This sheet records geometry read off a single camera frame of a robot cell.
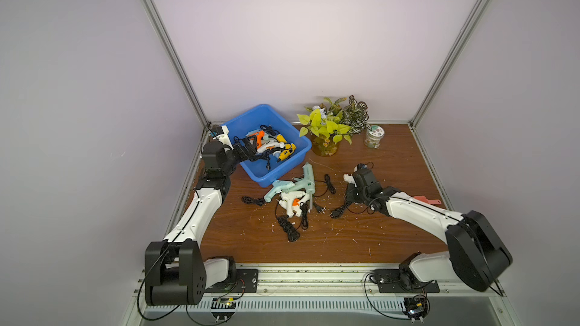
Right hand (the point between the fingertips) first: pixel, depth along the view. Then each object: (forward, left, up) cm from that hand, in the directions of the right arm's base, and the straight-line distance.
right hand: (349, 185), depth 89 cm
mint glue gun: (+1, +30, -3) cm, 30 cm away
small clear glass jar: (+27, -15, 0) cm, 31 cm away
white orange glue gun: (-6, +23, -3) cm, 24 cm away
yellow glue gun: (+20, +25, -1) cm, 32 cm away
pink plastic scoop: (-3, -34, -7) cm, 35 cm away
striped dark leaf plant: (+24, -3, +16) cm, 29 cm away
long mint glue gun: (+1, +17, -2) cm, 17 cm away
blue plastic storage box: (+35, +35, +1) cm, 50 cm away
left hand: (+8, +38, +19) cm, 43 cm away
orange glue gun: (+28, +41, -1) cm, 50 cm away
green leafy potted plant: (+21, +10, +15) cm, 27 cm away
